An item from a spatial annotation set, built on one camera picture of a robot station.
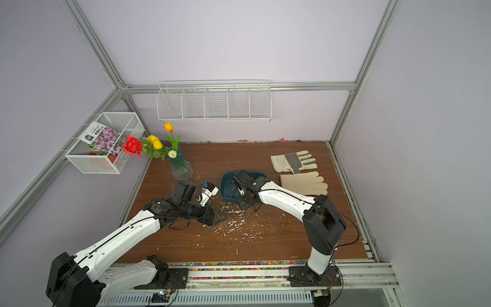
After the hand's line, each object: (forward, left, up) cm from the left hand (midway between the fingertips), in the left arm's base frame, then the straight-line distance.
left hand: (219, 216), depth 75 cm
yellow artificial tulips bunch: (+27, +27, +14) cm, 40 cm away
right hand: (+10, -11, -7) cm, 16 cm away
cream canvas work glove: (+20, -44, -13) cm, 50 cm away
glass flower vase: (+31, +22, -8) cm, 39 cm away
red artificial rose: (+20, +29, +21) cm, 42 cm away
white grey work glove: (+36, -40, -14) cm, 55 cm away
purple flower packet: (+26, +42, +20) cm, 54 cm away
